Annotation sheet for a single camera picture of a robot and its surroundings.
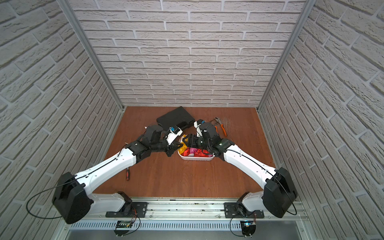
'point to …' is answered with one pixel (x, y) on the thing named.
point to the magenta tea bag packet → (193, 150)
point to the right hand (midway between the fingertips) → (188, 140)
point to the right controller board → (248, 228)
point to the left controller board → (122, 227)
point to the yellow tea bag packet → (181, 150)
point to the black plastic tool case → (174, 117)
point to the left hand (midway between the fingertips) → (184, 143)
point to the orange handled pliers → (217, 120)
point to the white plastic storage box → (194, 158)
